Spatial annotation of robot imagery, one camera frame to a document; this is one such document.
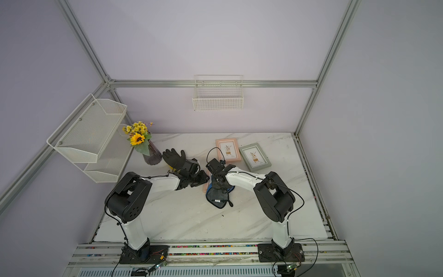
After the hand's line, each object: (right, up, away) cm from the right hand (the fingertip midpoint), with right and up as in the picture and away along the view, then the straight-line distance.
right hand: (220, 186), depth 94 cm
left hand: (-7, +3, +3) cm, 8 cm away
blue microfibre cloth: (-1, -4, -7) cm, 8 cm away
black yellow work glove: (-29, +14, +11) cm, 34 cm away
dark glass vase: (-39, +16, +7) cm, 43 cm away
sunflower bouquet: (-41, +27, -8) cm, 50 cm away
